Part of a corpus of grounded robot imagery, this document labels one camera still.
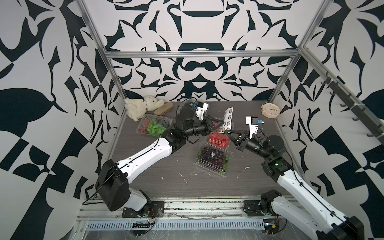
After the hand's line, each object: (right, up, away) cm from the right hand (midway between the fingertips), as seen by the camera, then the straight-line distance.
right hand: (225, 132), depth 65 cm
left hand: (-1, +5, +1) cm, 5 cm away
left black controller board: (-40, -47, +8) cm, 62 cm away
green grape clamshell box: (-39, +1, +32) cm, 50 cm away
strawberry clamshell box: (+3, -8, +26) cm, 27 cm away
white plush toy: (-53, +12, +39) cm, 67 cm away
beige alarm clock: (+43, +11, +47) cm, 64 cm away
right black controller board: (+23, -45, +6) cm, 51 cm away
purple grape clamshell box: (-2, -17, +19) cm, 26 cm away
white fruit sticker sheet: (+1, +5, +2) cm, 6 cm away
